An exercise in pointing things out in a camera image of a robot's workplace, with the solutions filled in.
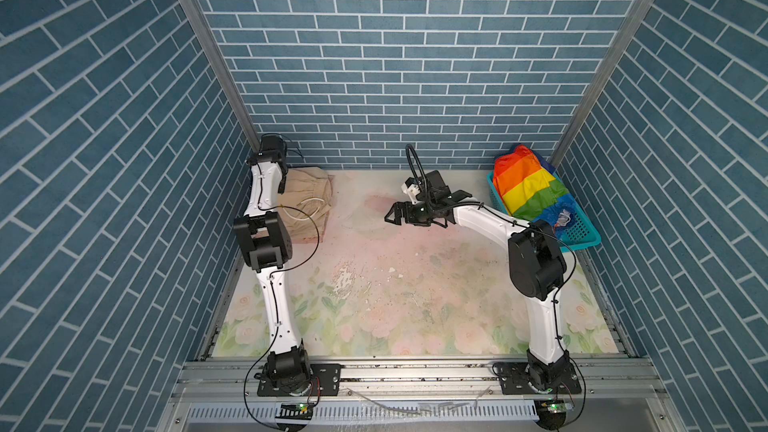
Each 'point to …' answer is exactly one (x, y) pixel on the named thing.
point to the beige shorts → (306, 200)
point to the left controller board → (296, 411)
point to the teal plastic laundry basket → (580, 235)
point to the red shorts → (528, 188)
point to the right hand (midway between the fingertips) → (393, 216)
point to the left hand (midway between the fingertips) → (260, 186)
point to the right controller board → (552, 412)
